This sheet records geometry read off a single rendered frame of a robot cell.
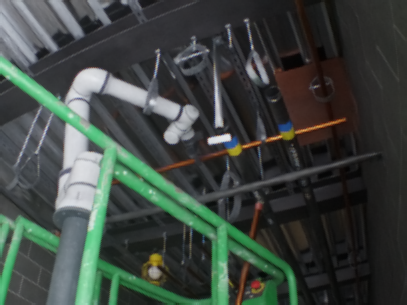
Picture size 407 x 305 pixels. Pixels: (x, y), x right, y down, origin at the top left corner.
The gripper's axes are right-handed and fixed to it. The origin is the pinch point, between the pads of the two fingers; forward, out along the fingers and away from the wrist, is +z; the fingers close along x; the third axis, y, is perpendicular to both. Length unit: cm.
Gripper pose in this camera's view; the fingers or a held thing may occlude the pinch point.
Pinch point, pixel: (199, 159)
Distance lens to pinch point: 235.2
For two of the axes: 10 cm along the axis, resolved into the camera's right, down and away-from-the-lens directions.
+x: -1.3, 5.7, -8.1
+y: -9.1, 2.5, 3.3
